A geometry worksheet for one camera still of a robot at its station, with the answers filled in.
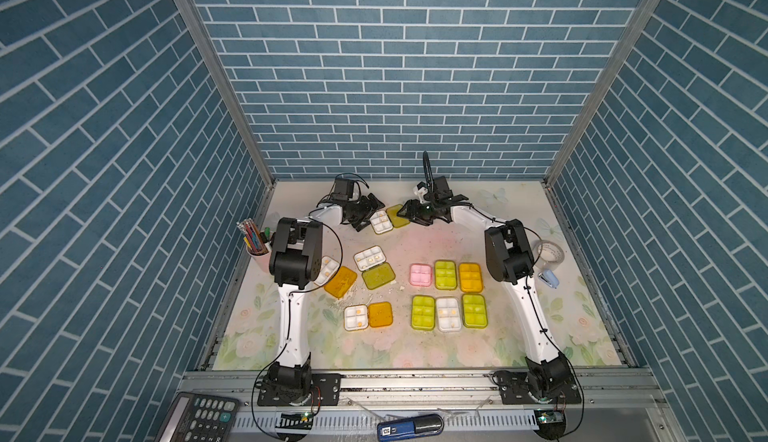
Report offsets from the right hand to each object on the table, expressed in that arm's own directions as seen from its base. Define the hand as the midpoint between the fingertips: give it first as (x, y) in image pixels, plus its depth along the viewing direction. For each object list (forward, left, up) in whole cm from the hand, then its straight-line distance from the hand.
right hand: (404, 216), depth 107 cm
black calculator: (-63, +43, -1) cm, 76 cm away
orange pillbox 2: (-25, +20, -2) cm, 32 cm away
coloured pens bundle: (-21, +43, +11) cm, 49 cm away
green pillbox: (-1, +8, -2) cm, 8 cm away
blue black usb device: (-61, -5, +1) cm, 61 cm away
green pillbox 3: (-19, +9, -2) cm, 21 cm away
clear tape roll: (-10, -49, -3) cm, 51 cm away
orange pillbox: (-21, -23, -2) cm, 31 cm away
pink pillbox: (-21, -7, -2) cm, 23 cm away
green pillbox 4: (-33, -8, -3) cm, 34 cm away
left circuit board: (-61, +21, -6) cm, 65 cm away
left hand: (0, +7, +2) cm, 7 cm away
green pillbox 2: (-32, -23, -3) cm, 39 cm away
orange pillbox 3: (-36, +9, -3) cm, 37 cm away
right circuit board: (-57, -40, -6) cm, 70 cm away
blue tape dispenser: (-20, -47, -1) cm, 51 cm away
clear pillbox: (-32, -15, -3) cm, 36 cm away
